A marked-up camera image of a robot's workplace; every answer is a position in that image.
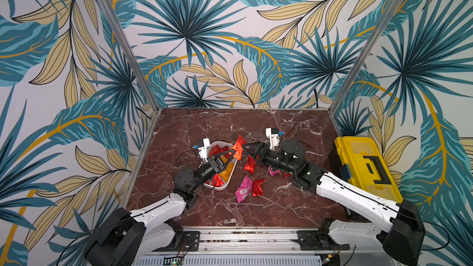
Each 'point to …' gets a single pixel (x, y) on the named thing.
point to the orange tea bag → (226, 173)
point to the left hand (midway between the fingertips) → (236, 155)
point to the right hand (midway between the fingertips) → (243, 148)
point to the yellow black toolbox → (358, 160)
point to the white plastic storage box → (221, 143)
